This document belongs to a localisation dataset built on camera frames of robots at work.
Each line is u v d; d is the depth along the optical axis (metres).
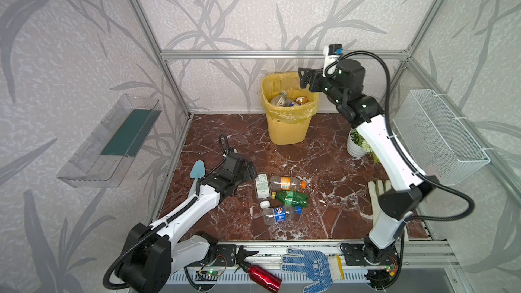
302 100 1.02
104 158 0.64
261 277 0.67
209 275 0.72
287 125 0.91
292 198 0.85
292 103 0.99
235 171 0.65
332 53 0.56
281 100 0.96
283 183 0.87
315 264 0.71
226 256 0.73
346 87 0.51
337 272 0.71
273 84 1.01
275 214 0.78
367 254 0.65
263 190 0.87
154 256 0.40
